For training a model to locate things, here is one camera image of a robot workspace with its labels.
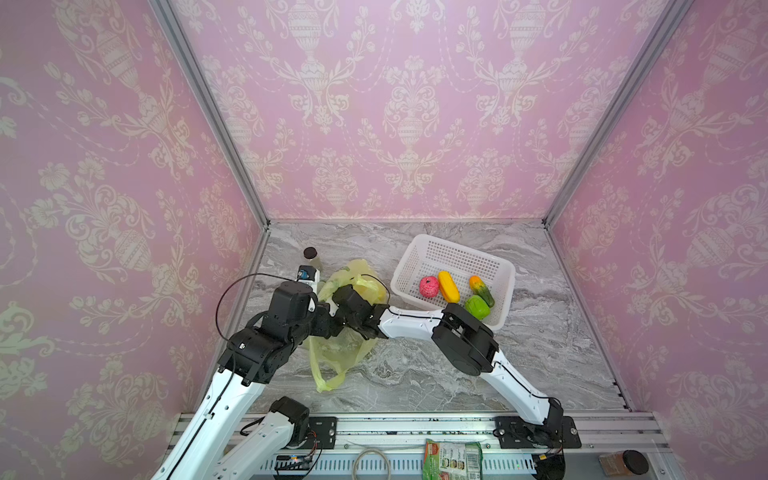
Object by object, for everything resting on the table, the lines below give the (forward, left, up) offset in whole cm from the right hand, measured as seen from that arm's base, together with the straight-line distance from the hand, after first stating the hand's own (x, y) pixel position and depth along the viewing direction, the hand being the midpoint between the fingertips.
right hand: (321, 314), depth 92 cm
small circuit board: (-37, +4, -6) cm, 38 cm away
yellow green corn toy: (+7, -50, 0) cm, 51 cm away
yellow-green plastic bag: (-12, -4, -4) cm, 13 cm away
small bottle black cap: (+20, +4, +7) cm, 21 cm away
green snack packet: (-38, -34, -1) cm, 52 cm away
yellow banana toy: (+7, -41, +1) cm, 42 cm away
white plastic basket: (+21, -36, 0) cm, 42 cm away
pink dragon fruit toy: (+7, -34, +3) cm, 35 cm away
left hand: (-9, -6, +20) cm, 23 cm away
